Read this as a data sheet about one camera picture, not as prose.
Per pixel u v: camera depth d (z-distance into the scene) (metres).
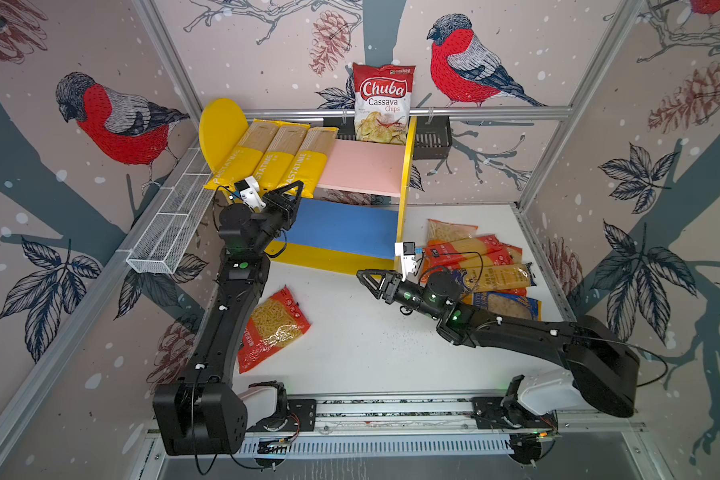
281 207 0.61
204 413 0.38
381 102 0.85
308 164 0.73
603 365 0.43
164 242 0.71
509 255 0.98
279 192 0.64
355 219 0.93
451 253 0.98
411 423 0.73
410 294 0.64
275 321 0.86
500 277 0.92
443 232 1.07
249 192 0.64
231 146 0.79
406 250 0.66
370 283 0.66
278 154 0.76
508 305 0.89
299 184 0.68
